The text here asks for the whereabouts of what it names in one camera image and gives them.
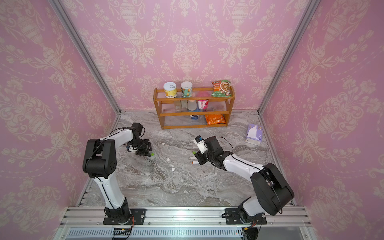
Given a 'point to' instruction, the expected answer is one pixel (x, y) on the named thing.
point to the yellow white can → (170, 89)
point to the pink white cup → (203, 104)
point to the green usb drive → (194, 152)
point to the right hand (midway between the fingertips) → (196, 153)
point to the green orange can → (186, 89)
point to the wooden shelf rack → (201, 110)
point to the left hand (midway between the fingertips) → (153, 149)
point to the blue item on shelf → (194, 117)
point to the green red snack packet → (221, 88)
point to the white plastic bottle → (192, 105)
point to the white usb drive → (193, 158)
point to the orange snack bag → (214, 119)
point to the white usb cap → (173, 169)
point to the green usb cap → (152, 154)
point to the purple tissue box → (254, 134)
